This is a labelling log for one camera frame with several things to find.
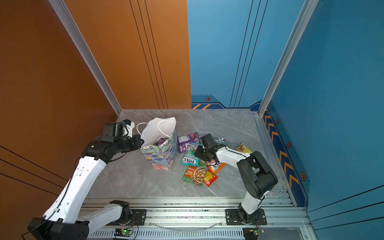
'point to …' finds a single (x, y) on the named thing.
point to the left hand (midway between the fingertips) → (144, 139)
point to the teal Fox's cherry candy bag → (221, 140)
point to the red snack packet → (209, 178)
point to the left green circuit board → (124, 232)
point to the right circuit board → (252, 233)
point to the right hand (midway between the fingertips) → (194, 154)
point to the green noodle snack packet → (195, 174)
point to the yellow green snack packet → (243, 148)
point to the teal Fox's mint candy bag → (189, 158)
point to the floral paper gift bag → (159, 140)
